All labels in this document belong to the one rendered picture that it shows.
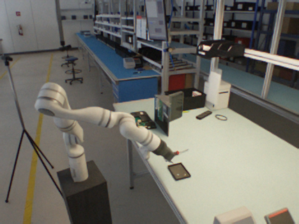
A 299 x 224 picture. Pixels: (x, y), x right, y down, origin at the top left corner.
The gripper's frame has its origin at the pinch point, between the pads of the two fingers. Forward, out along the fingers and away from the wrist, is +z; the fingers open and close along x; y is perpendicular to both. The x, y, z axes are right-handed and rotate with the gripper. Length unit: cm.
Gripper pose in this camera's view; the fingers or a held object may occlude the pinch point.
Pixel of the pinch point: (173, 163)
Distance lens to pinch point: 111.7
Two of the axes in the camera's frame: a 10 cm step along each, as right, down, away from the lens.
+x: -3.6, -3.9, 8.5
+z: 6.6, 5.3, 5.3
